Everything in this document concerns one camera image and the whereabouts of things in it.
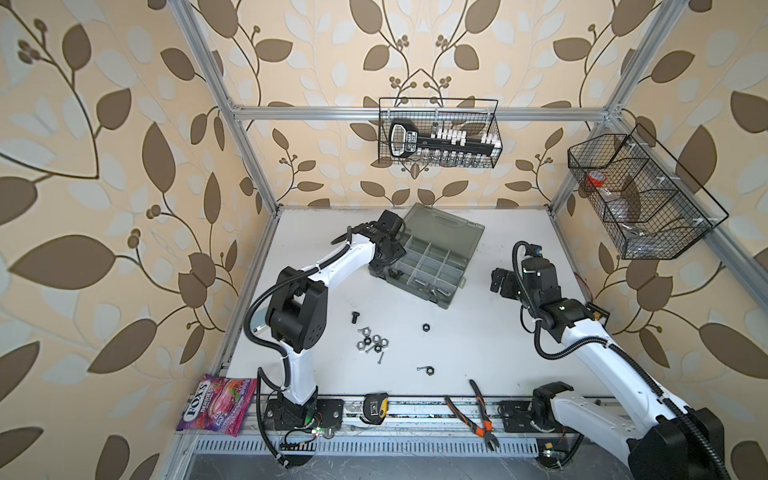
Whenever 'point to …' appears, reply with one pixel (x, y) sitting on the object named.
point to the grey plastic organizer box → (439, 247)
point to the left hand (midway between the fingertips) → (400, 254)
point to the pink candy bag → (218, 404)
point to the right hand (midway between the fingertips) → (510, 279)
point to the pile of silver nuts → (375, 340)
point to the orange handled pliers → (486, 430)
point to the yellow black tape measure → (375, 408)
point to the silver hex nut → (429, 369)
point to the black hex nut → (426, 327)
